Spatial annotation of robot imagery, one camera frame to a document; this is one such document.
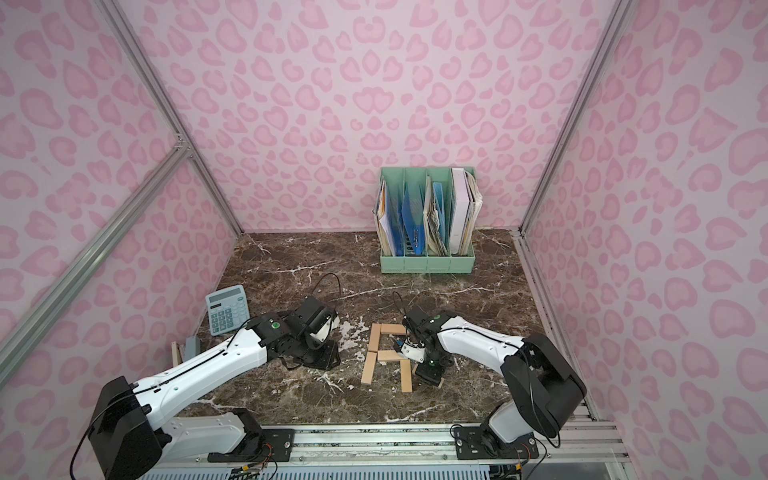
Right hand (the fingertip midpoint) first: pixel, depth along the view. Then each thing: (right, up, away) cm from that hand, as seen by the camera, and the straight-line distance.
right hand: (433, 369), depth 85 cm
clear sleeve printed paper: (-16, +46, +6) cm, 48 cm away
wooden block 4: (-8, -2, -1) cm, 8 cm away
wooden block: (-12, +9, +8) cm, 17 cm away
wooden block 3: (-12, +3, +1) cm, 13 cm away
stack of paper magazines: (+15, +45, +10) cm, 49 cm away
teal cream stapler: (-71, +5, +3) cm, 71 cm away
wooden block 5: (-18, 0, +1) cm, 18 cm away
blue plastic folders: (-4, +46, +35) cm, 58 cm away
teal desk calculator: (-64, +15, +11) cm, 67 cm away
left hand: (-26, +5, -7) cm, 27 cm away
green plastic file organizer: (+4, +31, +20) cm, 37 cm away
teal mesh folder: (+4, +47, +9) cm, 48 cm away
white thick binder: (+10, +47, +10) cm, 49 cm away
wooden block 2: (-17, +7, +6) cm, 19 cm away
